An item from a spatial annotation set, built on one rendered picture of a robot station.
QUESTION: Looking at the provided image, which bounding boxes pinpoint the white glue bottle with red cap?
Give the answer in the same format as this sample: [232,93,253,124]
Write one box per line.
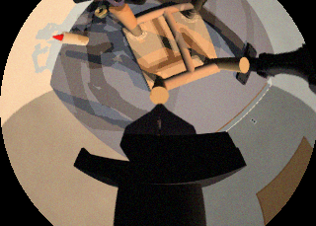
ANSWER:
[53,32,89,45]

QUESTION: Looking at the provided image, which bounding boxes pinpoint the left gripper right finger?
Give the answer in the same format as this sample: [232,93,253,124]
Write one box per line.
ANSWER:
[160,104,197,135]

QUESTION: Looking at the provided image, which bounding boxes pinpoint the brown wooden stool legs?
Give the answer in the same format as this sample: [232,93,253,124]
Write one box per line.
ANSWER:
[109,0,249,105]

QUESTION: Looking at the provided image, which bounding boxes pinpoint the beige roll of masking tape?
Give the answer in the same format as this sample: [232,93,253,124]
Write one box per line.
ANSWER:
[95,5,110,19]

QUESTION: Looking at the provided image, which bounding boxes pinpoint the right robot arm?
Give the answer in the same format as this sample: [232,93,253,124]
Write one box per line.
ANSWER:
[236,43,316,95]

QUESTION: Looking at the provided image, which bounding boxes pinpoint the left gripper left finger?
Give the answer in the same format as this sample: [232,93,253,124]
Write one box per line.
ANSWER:
[123,104,160,135]

